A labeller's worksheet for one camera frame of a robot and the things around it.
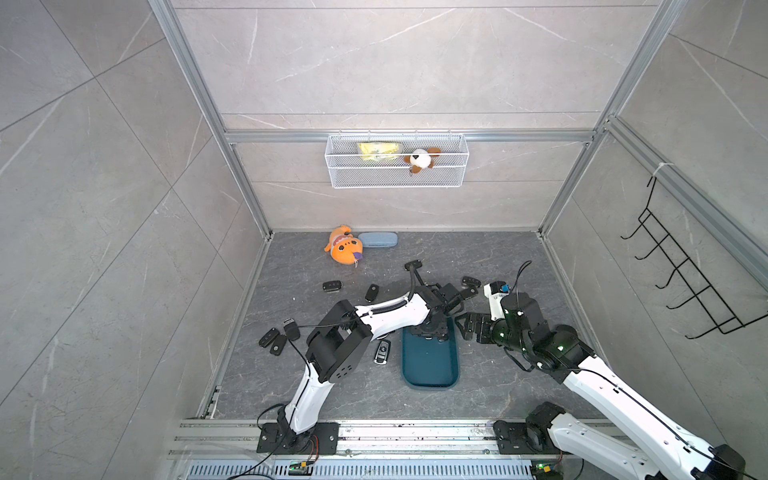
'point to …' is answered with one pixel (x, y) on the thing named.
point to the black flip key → (332, 285)
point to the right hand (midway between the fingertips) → (470, 320)
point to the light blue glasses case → (378, 239)
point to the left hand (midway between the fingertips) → (438, 327)
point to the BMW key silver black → (382, 352)
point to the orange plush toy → (345, 248)
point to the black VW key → (372, 292)
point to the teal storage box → (430, 364)
